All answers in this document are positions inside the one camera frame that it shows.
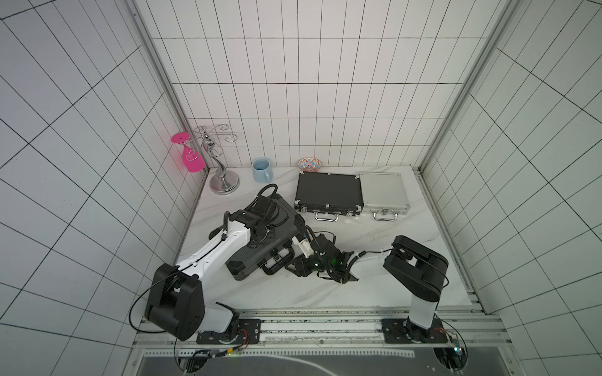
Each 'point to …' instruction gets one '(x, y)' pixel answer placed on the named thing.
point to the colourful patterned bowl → (310, 164)
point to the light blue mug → (262, 170)
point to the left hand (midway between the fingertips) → (261, 242)
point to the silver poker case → (383, 195)
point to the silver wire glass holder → (223, 182)
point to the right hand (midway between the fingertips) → (288, 257)
